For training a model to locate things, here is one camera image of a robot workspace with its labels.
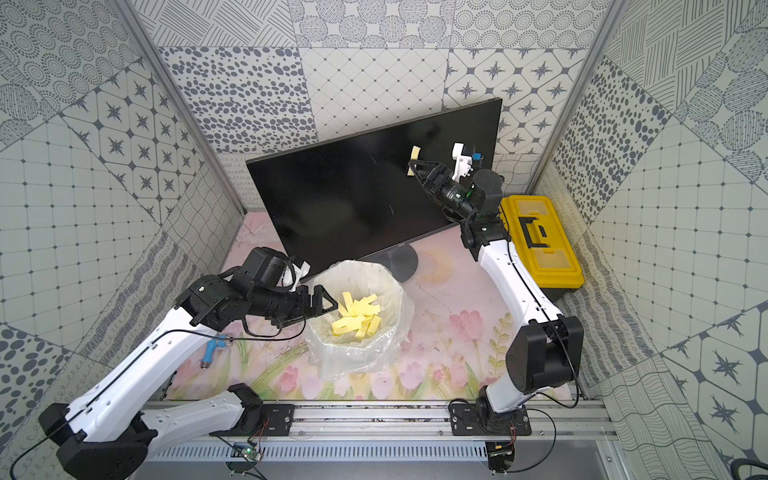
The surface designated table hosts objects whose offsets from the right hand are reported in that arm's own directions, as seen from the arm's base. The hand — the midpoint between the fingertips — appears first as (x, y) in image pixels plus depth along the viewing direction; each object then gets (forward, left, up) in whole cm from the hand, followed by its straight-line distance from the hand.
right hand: (411, 170), depth 70 cm
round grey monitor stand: (+4, +3, -43) cm, 44 cm away
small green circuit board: (-52, +40, -44) cm, 79 cm away
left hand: (-26, +20, -18) cm, 37 cm away
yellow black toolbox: (0, -41, -28) cm, 49 cm away
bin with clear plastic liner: (-39, +13, -16) cm, 44 cm away
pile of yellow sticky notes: (-26, +13, -24) cm, 38 cm away
